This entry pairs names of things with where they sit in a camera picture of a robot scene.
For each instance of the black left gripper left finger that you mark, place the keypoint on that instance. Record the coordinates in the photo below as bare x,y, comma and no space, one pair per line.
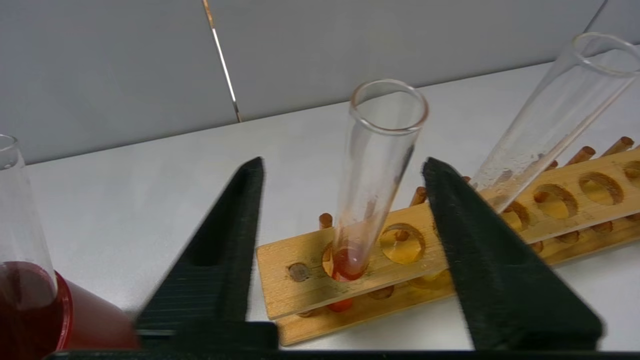
220,260

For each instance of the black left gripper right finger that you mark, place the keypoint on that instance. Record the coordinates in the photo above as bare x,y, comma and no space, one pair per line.
500,290

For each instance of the test tube with red pigment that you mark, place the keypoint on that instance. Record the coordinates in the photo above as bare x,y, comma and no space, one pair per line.
370,175

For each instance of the test tube with yellow pigment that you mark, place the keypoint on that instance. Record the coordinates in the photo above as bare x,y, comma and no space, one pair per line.
550,125

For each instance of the dark red plastic cup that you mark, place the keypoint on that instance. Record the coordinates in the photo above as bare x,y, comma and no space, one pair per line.
95,320

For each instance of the wooden test tube rack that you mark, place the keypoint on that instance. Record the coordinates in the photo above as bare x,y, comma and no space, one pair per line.
285,295

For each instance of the empty glass test tube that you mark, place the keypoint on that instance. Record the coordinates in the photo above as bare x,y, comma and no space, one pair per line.
22,225

